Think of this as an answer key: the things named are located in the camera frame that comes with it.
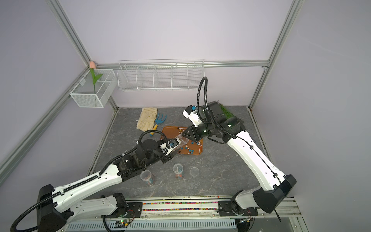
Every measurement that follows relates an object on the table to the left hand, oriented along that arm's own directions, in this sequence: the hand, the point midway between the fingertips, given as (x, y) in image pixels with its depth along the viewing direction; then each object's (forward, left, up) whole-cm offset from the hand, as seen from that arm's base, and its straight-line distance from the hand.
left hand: (174, 143), depth 72 cm
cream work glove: (+37, +23, -23) cm, 50 cm away
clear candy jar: (-7, 0, -17) cm, 18 cm away
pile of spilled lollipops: (+25, -3, -23) cm, 34 cm away
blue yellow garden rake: (+36, +15, -24) cm, 46 cm away
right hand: (+1, -5, +8) cm, 9 cm away
